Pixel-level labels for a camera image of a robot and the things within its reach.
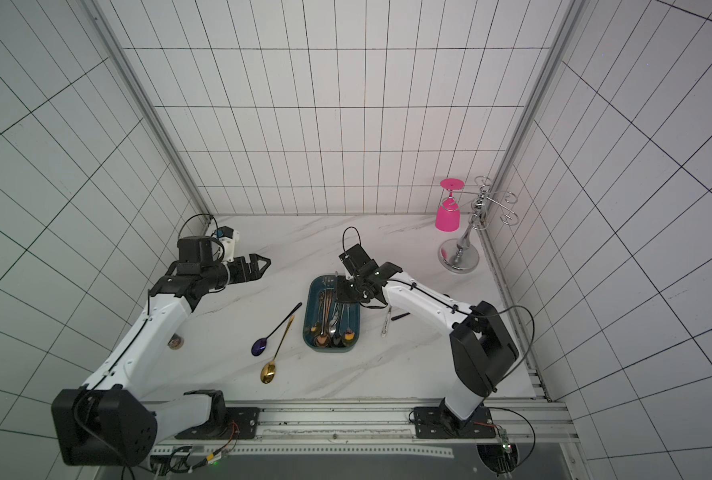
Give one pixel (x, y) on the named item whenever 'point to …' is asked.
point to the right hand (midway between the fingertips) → (324, 298)
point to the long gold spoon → (268, 373)
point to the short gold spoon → (315, 328)
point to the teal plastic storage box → (349, 327)
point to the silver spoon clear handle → (384, 330)
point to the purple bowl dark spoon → (260, 344)
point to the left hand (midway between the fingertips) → (255, 268)
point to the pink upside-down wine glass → (447, 216)
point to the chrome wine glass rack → (460, 255)
